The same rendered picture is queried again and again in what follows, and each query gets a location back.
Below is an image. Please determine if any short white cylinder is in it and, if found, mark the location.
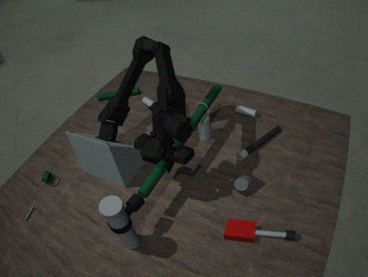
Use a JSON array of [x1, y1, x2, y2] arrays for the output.
[[236, 104, 258, 118]]

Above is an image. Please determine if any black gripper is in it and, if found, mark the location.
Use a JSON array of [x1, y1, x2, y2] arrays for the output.
[[134, 130, 195, 173]]

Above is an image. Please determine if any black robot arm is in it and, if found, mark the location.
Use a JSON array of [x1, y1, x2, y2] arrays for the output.
[[96, 36, 192, 164]]

